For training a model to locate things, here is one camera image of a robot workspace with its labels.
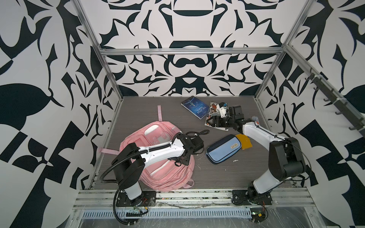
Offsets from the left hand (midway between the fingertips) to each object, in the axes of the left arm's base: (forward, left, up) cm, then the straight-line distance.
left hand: (181, 156), depth 81 cm
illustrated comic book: (+36, -25, -5) cm, 45 cm away
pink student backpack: (-10, +9, -1) cm, 13 cm away
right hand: (+21, -20, +6) cm, 30 cm away
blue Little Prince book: (+41, -13, -6) cm, 44 cm away
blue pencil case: (+6, -26, -5) cm, 27 cm away
